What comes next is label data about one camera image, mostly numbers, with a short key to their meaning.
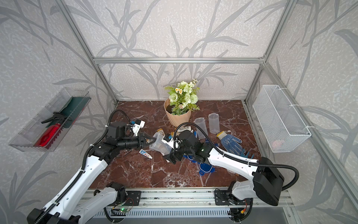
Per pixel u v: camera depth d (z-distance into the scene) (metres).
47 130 0.60
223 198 0.72
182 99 0.84
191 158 0.86
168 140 0.63
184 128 1.02
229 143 0.94
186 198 0.75
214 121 1.05
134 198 0.73
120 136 0.57
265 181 0.41
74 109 0.67
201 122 1.04
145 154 0.89
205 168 0.85
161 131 0.99
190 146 0.58
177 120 0.93
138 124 0.68
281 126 0.61
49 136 0.59
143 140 0.63
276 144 0.71
